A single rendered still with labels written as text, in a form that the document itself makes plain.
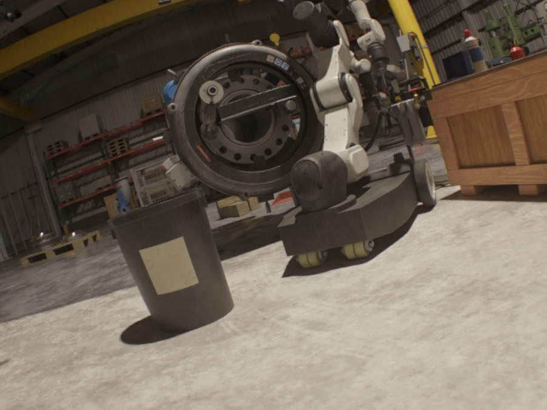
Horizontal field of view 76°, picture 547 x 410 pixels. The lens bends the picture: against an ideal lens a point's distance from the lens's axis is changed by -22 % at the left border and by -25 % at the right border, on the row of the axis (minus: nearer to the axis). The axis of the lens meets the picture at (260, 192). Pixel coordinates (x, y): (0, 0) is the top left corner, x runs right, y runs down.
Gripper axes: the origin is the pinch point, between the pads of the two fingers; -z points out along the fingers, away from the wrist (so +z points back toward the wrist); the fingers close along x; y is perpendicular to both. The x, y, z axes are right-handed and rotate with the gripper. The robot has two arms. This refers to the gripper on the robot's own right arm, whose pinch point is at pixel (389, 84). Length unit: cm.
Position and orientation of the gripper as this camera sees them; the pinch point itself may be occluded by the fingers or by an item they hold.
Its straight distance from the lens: 181.4
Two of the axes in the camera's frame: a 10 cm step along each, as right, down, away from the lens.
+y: -6.0, 2.9, 7.5
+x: 7.8, -0.1, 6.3
